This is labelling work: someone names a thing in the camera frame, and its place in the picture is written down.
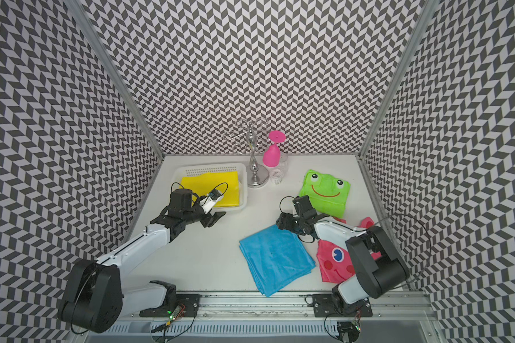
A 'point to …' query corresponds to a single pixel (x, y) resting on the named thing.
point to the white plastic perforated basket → (179, 171)
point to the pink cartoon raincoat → (335, 263)
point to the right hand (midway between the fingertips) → (284, 227)
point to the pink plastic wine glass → (272, 152)
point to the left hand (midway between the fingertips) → (218, 207)
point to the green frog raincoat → (327, 194)
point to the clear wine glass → (277, 174)
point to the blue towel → (275, 258)
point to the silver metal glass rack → (256, 175)
